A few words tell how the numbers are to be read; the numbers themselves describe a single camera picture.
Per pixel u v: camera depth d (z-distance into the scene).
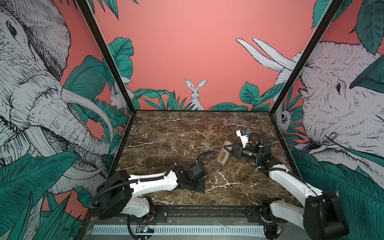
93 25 0.75
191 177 0.61
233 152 0.73
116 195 0.41
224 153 0.79
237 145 0.73
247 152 0.72
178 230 0.70
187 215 0.75
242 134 0.72
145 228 0.70
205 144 1.01
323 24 0.74
